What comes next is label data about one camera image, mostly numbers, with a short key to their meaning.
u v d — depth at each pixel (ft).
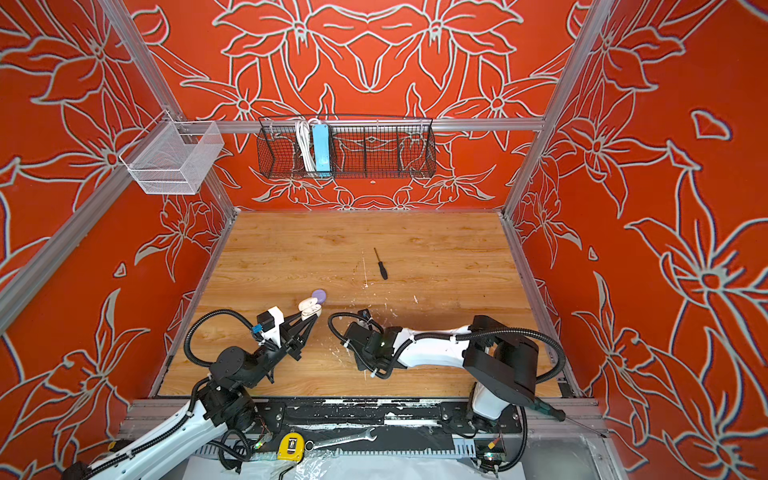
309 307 2.32
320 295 3.11
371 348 2.08
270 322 1.97
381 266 3.38
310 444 2.29
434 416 2.44
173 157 3.01
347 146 3.20
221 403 1.92
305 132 2.87
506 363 1.44
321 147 2.95
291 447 2.21
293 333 2.16
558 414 2.37
